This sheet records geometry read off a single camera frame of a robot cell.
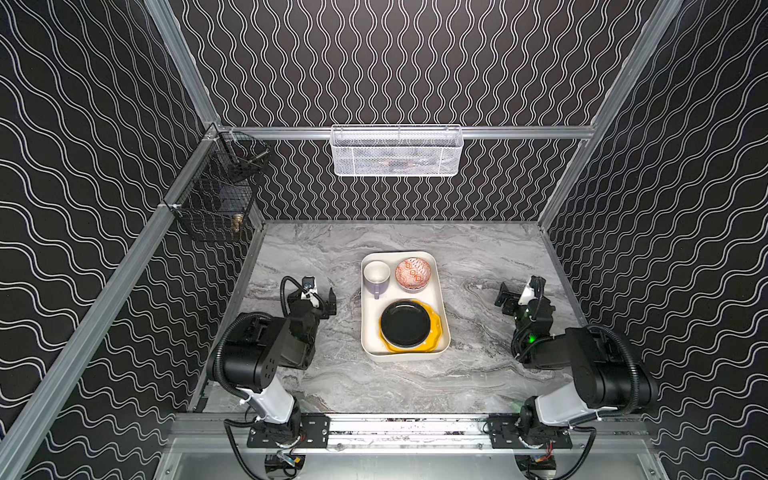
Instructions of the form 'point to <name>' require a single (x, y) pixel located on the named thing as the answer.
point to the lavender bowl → (412, 283)
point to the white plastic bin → (371, 308)
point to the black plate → (405, 324)
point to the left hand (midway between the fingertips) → (316, 289)
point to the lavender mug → (377, 274)
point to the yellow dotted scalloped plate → (430, 343)
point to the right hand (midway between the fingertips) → (524, 288)
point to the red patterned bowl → (413, 273)
